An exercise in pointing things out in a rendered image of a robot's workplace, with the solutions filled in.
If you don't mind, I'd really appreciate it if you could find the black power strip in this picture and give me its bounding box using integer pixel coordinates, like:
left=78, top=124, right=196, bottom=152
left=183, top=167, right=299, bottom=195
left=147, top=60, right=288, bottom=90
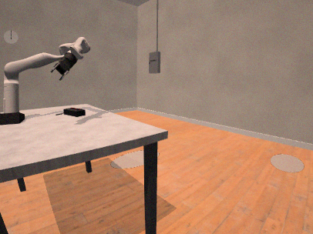
left=56, top=108, right=86, bottom=117

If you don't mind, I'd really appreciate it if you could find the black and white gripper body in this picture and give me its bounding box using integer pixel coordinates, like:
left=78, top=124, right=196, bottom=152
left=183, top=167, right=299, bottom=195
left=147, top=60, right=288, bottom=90
left=56, top=45, right=83, bottom=75

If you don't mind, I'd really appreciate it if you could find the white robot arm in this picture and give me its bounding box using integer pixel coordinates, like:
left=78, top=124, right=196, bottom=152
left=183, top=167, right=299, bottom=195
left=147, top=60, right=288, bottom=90
left=3, top=37, right=90, bottom=113

